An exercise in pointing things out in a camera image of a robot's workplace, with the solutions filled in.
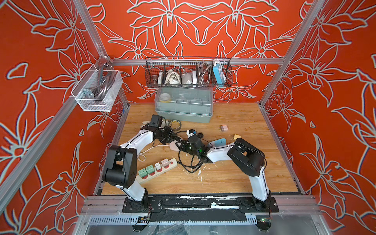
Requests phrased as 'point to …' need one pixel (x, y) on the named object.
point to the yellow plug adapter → (236, 136)
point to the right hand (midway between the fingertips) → (173, 145)
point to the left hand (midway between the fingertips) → (177, 134)
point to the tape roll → (176, 124)
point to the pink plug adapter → (224, 128)
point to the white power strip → (151, 171)
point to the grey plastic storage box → (191, 105)
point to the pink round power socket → (173, 146)
